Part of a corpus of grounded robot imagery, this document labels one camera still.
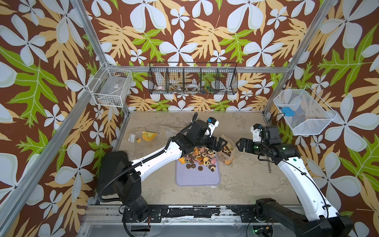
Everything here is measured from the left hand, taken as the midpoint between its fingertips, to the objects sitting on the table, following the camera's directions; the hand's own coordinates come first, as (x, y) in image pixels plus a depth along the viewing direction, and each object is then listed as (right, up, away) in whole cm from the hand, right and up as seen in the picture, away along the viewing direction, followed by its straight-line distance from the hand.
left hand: (221, 137), depth 75 cm
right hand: (+12, -4, +3) cm, 13 cm away
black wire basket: (-14, +38, +23) cm, 47 cm away
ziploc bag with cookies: (-45, -1, +20) cm, 49 cm away
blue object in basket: (+42, +15, +11) cm, 46 cm away
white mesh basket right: (+50, +12, +4) cm, 51 cm away
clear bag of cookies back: (+9, -11, +18) cm, 23 cm away
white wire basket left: (-63, +30, +12) cm, 71 cm away
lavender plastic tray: (-19, -25, +13) cm, 34 cm away
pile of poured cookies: (-9, -13, +18) cm, 24 cm away
